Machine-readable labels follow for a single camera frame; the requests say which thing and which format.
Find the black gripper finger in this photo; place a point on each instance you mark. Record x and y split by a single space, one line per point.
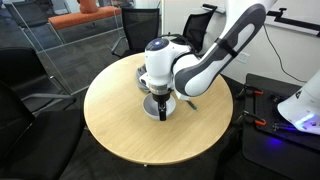
162 113

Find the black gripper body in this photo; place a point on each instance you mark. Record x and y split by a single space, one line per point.
161 98

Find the grey white ceramic bowl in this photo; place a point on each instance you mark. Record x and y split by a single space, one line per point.
150 111

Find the teal marker pen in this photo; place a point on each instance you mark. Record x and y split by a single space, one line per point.
192 106

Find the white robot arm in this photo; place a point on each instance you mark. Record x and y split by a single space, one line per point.
160 63

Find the black office chair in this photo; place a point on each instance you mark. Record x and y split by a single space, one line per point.
40 143
196 30
140 30
20 70

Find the orange cushion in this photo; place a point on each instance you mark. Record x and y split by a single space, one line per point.
88 6

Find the black mesh chair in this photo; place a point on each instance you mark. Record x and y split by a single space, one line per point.
30 13

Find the white wall outlet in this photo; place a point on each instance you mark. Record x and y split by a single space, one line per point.
243 57

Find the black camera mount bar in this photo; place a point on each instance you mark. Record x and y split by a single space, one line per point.
296 22

